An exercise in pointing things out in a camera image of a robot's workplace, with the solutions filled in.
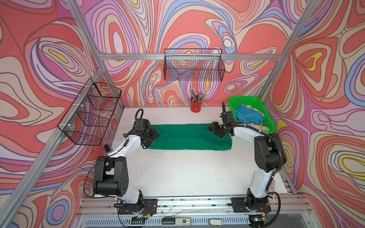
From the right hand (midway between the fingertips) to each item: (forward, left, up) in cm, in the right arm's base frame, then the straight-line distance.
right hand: (211, 132), depth 98 cm
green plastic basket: (+34, -27, -4) cm, 44 cm away
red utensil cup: (+26, +9, 0) cm, 27 cm away
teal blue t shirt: (+15, -29, 0) cm, 32 cm away
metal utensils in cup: (+31, +8, +4) cm, 32 cm away
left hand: (-4, +36, +4) cm, 36 cm away
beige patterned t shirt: (+5, -35, -1) cm, 36 cm away
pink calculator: (-36, -30, -4) cm, 46 cm away
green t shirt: (-1, +16, -3) cm, 16 cm away
